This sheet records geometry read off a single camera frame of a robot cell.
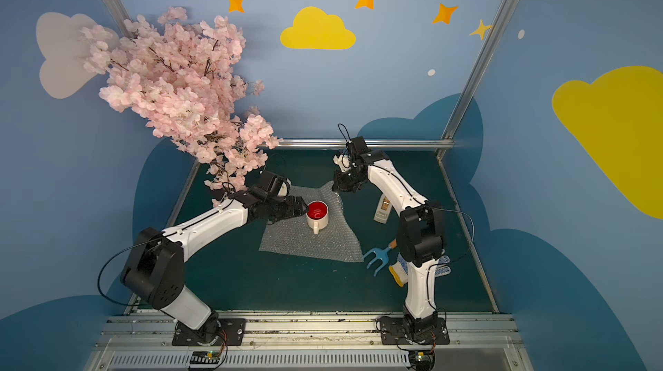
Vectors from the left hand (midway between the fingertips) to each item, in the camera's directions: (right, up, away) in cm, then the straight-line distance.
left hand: (302, 206), depth 88 cm
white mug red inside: (+5, -4, +10) cm, 12 cm away
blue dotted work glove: (+33, -21, -2) cm, 40 cm away
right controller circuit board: (+37, -43, -15) cm, 58 cm away
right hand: (+12, +7, +3) cm, 15 cm away
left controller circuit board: (-26, -42, -16) cm, 51 cm away
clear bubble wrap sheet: (-5, -11, +7) cm, 14 cm away
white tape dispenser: (+31, -3, +11) cm, 32 cm away
